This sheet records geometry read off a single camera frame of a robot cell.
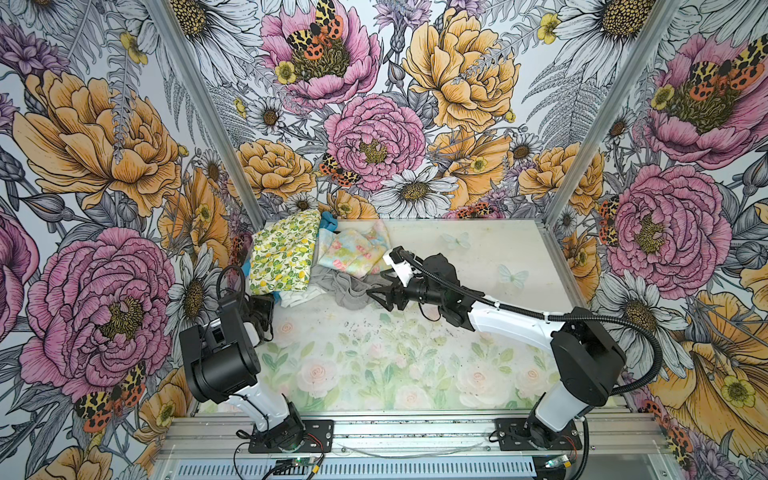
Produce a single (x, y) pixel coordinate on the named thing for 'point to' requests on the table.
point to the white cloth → (296, 297)
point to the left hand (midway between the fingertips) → (276, 302)
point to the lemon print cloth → (282, 253)
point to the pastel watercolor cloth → (358, 252)
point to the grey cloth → (351, 293)
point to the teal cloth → (328, 222)
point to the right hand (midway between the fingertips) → (377, 290)
